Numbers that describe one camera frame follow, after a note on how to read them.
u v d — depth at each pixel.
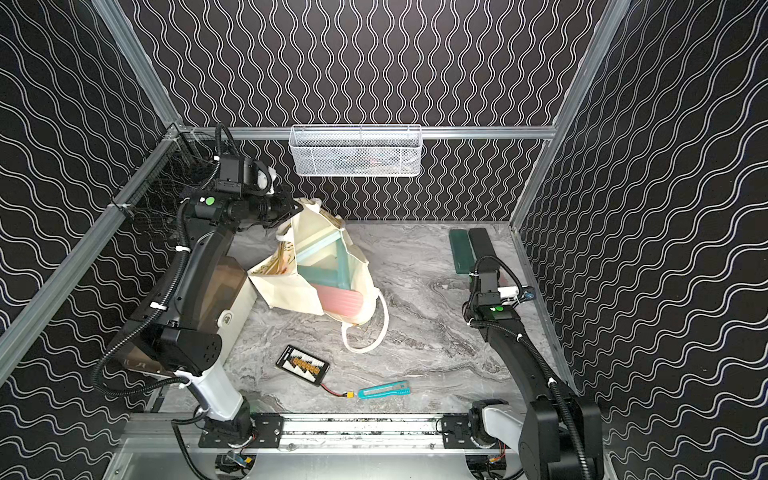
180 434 0.69
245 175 0.57
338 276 0.92
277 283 0.82
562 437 0.39
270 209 0.64
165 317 0.45
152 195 0.84
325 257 1.04
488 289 0.64
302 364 0.84
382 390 0.82
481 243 1.13
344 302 0.89
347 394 0.80
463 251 1.11
